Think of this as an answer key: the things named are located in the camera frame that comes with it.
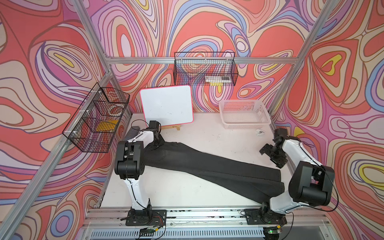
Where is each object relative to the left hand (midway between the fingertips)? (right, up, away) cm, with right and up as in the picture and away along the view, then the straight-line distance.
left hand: (160, 143), depth 101 cm
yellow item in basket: (-19, +12, -30) cm, 37 cm away
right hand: (+68, -9, -14) cm, 70 cm away
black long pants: (+29, -13, -7) cm, 33 cm away
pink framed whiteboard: (+5, +26, +1) cm, 27 cm away
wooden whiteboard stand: (+6, +11, +4) cm, 14 cm away
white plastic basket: (+63, +22, +18) cm, 69 cm away
